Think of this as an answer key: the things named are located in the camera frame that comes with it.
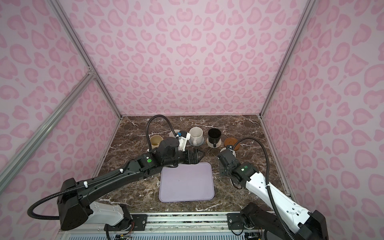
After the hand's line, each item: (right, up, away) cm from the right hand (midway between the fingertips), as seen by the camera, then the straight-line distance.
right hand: (225, 166), depth 79 cm
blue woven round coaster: (-16, +9, +19) cm, 27 cm away
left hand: (-13, +9, -9) cm, 18 cm away
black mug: (-4, +15, +19) cm, 24 cm away
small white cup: (-26, +17, -13) cm, 34 cm away
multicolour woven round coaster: (-1, +9, +21) cm, 23 cm away
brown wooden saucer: (+9, +11, +25) cm, 29 cm away
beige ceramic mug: (-43, +12, +24) cm, 51 cm away
